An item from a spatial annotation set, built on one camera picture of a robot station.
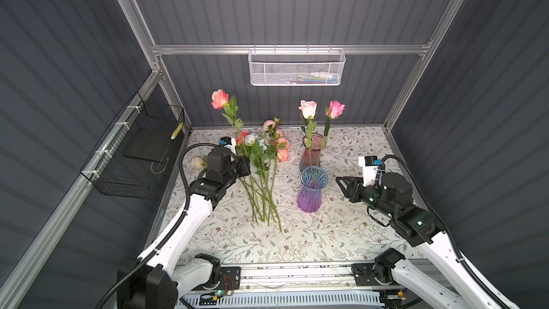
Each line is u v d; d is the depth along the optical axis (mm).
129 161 721
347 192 629
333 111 691
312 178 802
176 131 812
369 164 608
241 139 1084
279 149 1047
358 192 610
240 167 694
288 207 909
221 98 805
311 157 1049
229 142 703
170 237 438
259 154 1018
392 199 526
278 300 764
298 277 754
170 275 409
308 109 677
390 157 629
